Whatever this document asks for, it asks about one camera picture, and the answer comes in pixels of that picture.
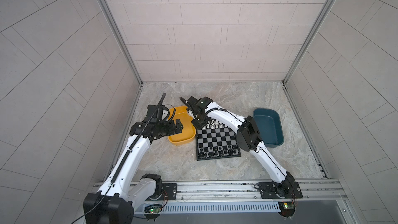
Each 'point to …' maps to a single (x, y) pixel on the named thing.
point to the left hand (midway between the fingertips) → (179, 125)
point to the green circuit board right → (287, 208)
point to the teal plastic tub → (268, 122)
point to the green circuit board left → (153, 210)
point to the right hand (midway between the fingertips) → (198, 127)
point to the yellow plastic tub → (188, 132)
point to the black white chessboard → (216, 140)
